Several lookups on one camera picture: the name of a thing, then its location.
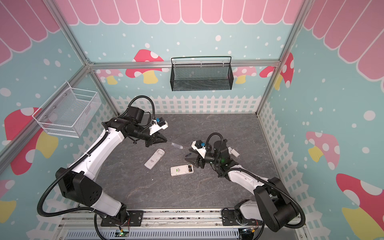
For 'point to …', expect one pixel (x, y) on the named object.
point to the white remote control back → (154, 158)
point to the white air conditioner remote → (178, 170)
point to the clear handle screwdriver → (178, 146)
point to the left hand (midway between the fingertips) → (163, 141)
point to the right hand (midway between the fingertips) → (188, 154)
